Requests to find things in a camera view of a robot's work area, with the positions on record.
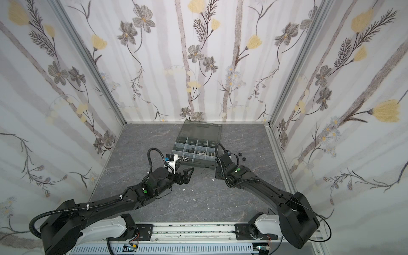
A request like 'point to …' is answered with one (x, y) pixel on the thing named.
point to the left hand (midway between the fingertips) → (185, 163)
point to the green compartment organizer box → (195, 144)
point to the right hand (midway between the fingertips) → (216, 167)
